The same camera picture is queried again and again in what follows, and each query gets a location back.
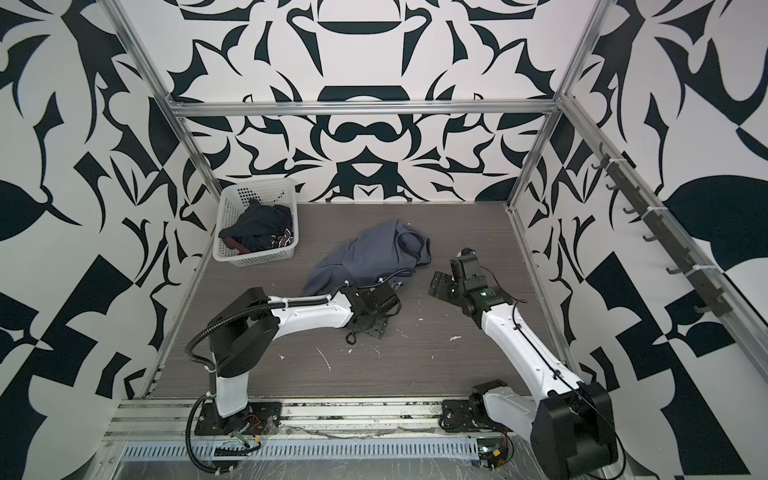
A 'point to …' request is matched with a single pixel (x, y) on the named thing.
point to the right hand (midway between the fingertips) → (444, 283)
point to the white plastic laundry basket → (231, 202)
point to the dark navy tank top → (255, 227)
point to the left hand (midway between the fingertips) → (377, 318)
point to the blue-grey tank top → (389, 253)
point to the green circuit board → (492, 451)
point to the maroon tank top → (284, 240)
